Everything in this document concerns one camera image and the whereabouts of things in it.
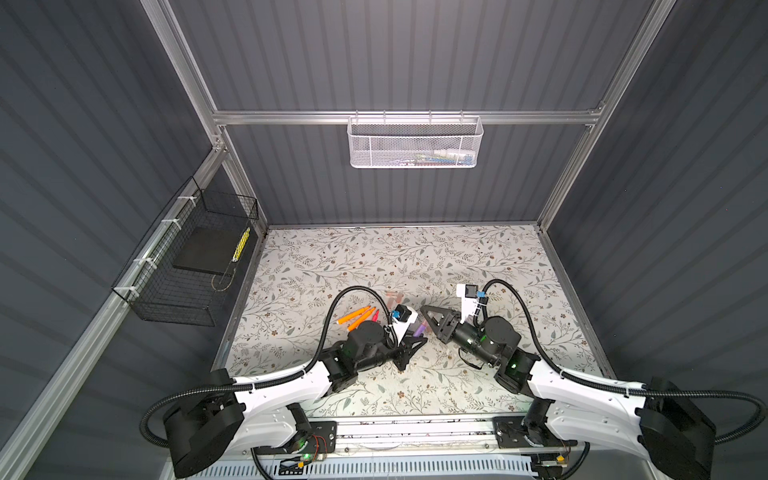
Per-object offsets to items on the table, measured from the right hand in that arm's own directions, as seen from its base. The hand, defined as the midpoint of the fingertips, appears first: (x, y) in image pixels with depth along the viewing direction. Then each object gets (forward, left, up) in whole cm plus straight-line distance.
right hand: (425, 313), depth 72 cm
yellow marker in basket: (+17, +48, +7) cm, 51 cm away
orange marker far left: (+11, +21, -21) cm, 32 cm away
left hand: (-4, 0, -7) cm, 7 cm away
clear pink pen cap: (+18, +9, -21) cm, 29 cm away
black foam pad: (+13, +54, +10) cm, 56 cm away
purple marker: (-3, +1, -3) cm, 4 cm away
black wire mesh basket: (0, +60, +12) cm, 62 cm away
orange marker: (-6, +16, +7) cm, 18 cm away
